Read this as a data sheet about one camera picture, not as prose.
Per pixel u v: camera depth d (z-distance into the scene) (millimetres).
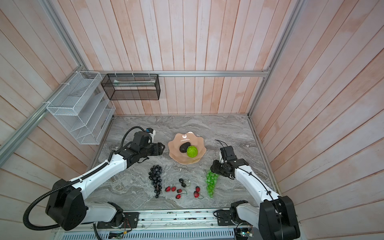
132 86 1048
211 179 836
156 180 817
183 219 753
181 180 855
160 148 763
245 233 703
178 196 797
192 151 925
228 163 701
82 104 728
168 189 828
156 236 701
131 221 731
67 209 402
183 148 942
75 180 439
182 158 947
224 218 734
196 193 817
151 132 762
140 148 636
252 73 953
